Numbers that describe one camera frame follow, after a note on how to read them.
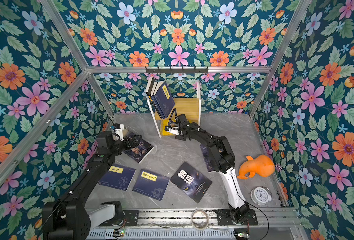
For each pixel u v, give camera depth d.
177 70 0.93
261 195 0.77
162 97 0.85
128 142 0.73
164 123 1.06
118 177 0.87
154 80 0.85
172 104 0.94
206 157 0.95
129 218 0.73
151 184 0.84
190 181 0.84
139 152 0.96
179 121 0.81
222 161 0.59
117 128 0.73
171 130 0.89
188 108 0.93
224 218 0.73
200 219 0.75
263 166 0.82
